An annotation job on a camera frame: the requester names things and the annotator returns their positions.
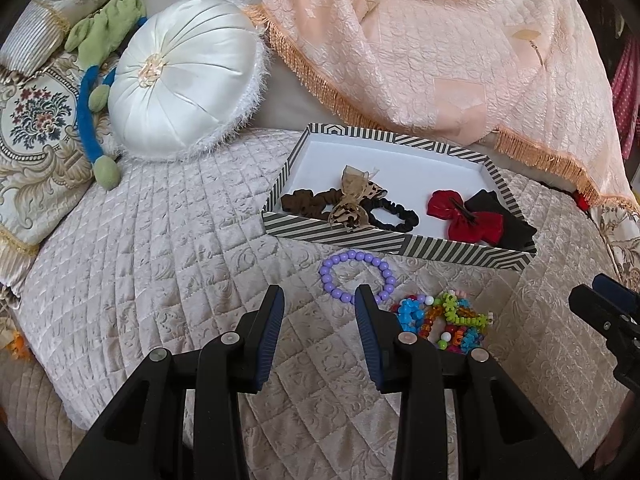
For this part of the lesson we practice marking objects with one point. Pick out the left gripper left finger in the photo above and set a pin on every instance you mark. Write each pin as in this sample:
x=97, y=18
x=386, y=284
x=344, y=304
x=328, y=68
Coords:
x=259, y=331

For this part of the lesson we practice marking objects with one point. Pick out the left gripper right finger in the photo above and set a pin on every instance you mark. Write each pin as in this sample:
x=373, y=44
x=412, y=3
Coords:
x=378, y=330

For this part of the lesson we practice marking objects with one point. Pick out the black scrunchie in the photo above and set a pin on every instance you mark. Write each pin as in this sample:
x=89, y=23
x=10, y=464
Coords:
x=407, y=219

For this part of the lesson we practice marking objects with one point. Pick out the black fabric hair accessory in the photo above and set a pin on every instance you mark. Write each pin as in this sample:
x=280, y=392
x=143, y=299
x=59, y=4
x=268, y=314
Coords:
x=516, y=233

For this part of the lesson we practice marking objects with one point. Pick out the red satin hair bow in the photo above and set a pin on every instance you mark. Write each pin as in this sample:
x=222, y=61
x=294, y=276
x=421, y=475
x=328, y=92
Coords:
x=465, y=226

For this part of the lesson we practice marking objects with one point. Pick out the leopard print hair bow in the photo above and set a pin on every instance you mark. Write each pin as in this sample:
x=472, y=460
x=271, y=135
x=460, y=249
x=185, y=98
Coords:
x=356, y=186

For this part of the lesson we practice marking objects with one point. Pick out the small red object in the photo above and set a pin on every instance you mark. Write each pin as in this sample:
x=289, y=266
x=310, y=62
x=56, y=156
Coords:
x=581, y=201

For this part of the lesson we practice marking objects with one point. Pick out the striped white tray box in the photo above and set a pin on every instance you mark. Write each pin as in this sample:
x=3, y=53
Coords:
x=410, y=169

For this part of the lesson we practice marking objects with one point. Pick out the brown scrunchie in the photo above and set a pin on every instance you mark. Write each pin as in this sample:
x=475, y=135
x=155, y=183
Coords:
x=310, y=205

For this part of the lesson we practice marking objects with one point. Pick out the orange small object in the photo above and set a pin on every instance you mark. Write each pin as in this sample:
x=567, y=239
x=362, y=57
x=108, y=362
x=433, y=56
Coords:
x=18, y=348

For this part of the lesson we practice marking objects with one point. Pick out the round white satin cushion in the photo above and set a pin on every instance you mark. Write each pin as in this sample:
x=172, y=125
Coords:
x=191, y=77

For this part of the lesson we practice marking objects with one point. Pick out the floral embroidered square pillow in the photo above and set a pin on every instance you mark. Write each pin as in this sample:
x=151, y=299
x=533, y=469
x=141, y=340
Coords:
x=44, y=167

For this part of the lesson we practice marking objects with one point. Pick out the hanging clothes background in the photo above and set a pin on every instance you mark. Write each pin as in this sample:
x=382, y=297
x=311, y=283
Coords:
x=619, y=50

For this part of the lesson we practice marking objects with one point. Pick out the pink fringed blanket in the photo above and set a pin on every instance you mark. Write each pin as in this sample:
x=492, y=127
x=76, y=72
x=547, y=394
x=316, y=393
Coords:
x=525, y=76

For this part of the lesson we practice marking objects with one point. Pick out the green blue plush toy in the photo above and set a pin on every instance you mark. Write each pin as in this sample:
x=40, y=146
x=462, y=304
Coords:
x=94, y=39

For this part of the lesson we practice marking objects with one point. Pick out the beige striped bolster pillow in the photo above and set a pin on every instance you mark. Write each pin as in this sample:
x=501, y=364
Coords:
x=40, y=30

